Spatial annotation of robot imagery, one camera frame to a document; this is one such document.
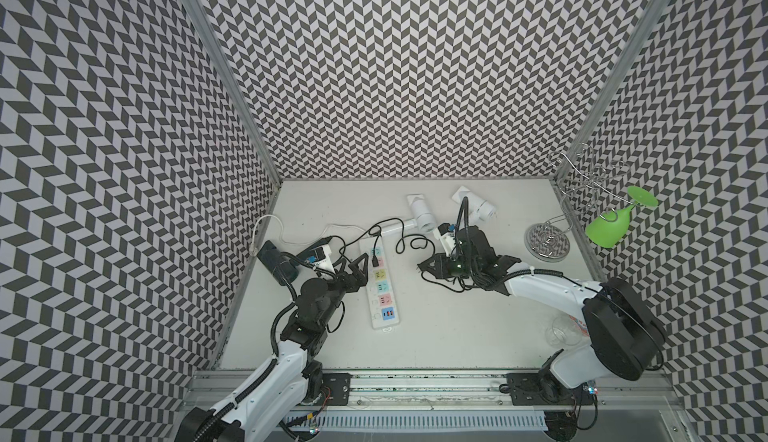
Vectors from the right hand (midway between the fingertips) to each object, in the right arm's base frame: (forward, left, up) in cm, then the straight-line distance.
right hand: (424, 269), depth 84 cm
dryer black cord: (+15, +6, -7) cm, 18 cm away
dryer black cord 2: (+2, -5, -11) cm, 12 cm away
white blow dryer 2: (+25, -20, -3) cm, 32 cm away
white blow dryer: (+21, -1, -5) cm, 22 cm away
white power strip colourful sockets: (-9, +11, -6) cm, 15 cm away
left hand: (+1, +18, +5) cm, 19 cm away
